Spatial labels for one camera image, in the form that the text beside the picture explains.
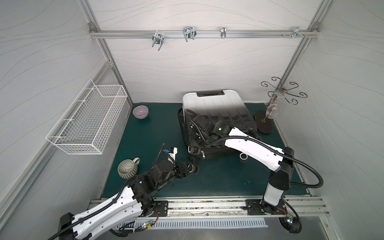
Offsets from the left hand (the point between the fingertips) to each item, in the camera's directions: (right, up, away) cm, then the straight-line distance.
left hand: (188, 165), depth 73 cm
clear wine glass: (+51, +28, +18) cm, 61 cm away
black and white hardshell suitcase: (+16, +31, +15) cm, 38 cm away
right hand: (0, +11, 0) cm, 11 cm away
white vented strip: (0, -27, -3) cm, 27 cm away
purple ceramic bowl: (-38, +28, +38) cm, 61 cm away
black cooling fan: (+51, -29, -2) cm, 58 cm away
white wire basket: (-48, +19, -5) cm, 52 cm away
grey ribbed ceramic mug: (-37, -6, +13) cm, 39 cm away
